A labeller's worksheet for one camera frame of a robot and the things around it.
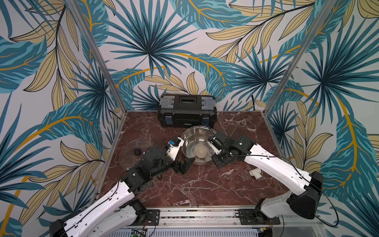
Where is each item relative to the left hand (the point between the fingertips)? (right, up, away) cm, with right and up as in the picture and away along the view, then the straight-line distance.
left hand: (186, 155), depth 68 cm
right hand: (+15, -4, +7) cm, 17 cm away
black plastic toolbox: (-2, +24, +29) cm, 38 cm away
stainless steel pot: (+5, +2, +31) cm, 32 cm away
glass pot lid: (-37, -4, +30) cm, 47 cm away
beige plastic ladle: (+8, -2, +26) cm, 27 cm away
